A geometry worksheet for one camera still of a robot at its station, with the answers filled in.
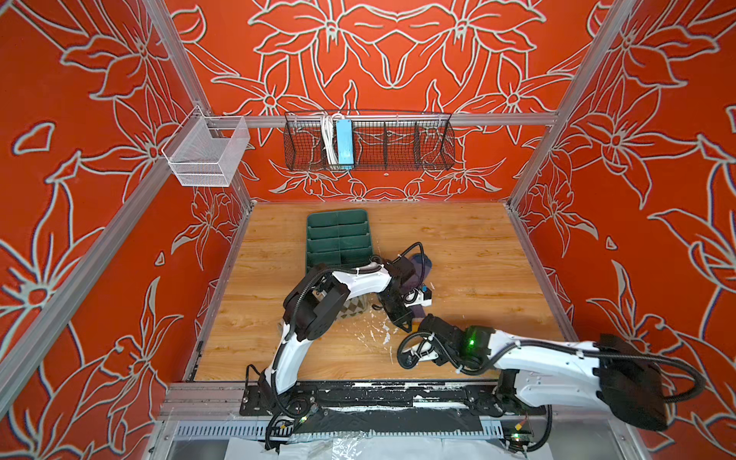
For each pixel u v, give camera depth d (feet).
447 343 2.00
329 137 2.93
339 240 3.26
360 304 2.94
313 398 2.40
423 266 2.87
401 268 2.54
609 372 1.35
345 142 2.94
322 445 2.20
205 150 3.04
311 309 1.72
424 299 2.66
